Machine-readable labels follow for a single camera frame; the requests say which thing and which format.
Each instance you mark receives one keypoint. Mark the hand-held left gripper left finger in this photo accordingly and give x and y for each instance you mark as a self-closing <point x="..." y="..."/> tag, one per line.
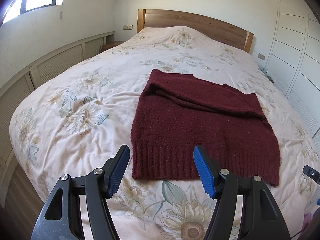
<point x="116" y="177"/>

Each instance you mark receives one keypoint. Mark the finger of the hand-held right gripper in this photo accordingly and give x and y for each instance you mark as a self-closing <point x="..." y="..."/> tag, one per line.
<point x="312" y="173"/>

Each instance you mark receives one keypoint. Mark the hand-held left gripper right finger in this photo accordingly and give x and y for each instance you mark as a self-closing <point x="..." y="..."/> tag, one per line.
<point x="206" y="175"/>

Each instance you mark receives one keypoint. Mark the dark red knitted sweater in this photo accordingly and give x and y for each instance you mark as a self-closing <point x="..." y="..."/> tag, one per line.
<point x="200" y="130"/>

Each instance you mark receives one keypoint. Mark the bed with floral duvet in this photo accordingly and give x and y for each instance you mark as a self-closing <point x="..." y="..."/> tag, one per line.
<point x="87" y="135"/>

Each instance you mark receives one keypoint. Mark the wooden nightstand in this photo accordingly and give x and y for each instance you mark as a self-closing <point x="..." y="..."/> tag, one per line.
<point x="112" y="45"/>
<point x="267" y="75"/>

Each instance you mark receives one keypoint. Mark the white wardrobe doors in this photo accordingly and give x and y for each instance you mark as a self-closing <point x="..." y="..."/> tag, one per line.
<point x="300" y="55"/>

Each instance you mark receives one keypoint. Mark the wooden bed headboard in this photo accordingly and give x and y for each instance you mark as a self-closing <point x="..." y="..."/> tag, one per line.
<point x="200" y="21"/>

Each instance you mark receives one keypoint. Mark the window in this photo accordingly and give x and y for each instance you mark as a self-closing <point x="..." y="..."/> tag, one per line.
<point x="35" y="0"/>

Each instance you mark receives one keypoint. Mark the beige wall socket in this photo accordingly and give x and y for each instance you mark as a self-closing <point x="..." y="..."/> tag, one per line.
<point x="261" y="56"/>
<point x="128" y="27"/>

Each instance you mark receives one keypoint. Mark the beige louvered wall cabinet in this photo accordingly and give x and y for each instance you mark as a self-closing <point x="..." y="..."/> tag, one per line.
<point x="57" y="60"/>

